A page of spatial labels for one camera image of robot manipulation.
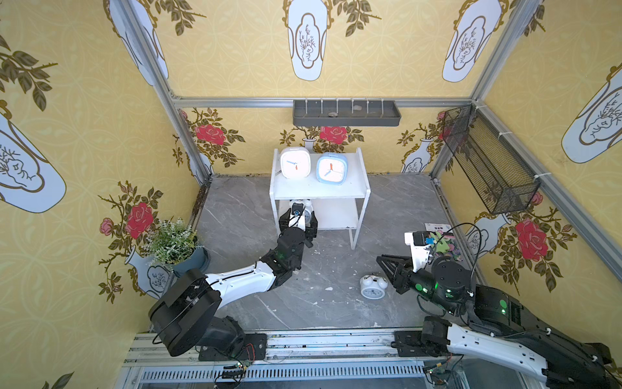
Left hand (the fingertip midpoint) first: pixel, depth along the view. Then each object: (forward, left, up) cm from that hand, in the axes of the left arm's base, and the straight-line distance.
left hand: (305, 212), depth 83 cm
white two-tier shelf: (+8, -12, -7) cm, 15 cm away
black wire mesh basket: (+11, -67, +7) cm, 68 cm away
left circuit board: (-43, +22, -22) cm, 53 cm away
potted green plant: (-10, +41, -2) cm, 43 cm away
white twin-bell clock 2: (-22, -21, -12) cm, 33 cm away
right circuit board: (-44, -39, -21) cm, 62 cm away
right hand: (-23, -19, +8) cm, 31 cm away
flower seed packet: (+3, -60, -21) cm, 63 cm away
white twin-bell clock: (-1, -1, +4) cm, 4 cm away
